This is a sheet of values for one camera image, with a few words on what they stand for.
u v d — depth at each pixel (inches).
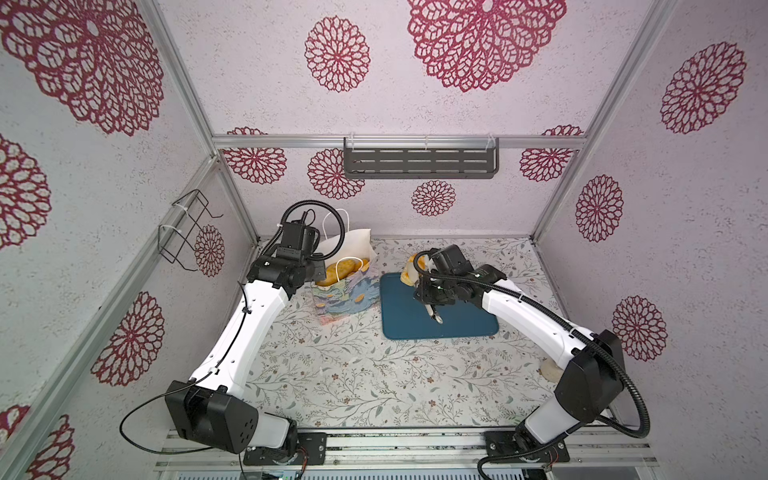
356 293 33.5
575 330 17.9
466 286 23.0
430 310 29.3
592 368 16.2
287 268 20.0
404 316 37.1
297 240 22.2
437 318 28.7
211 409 15.2
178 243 29.9
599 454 29.2
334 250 25.8
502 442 29.2
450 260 24.7
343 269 35.6
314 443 29.4
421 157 36.5
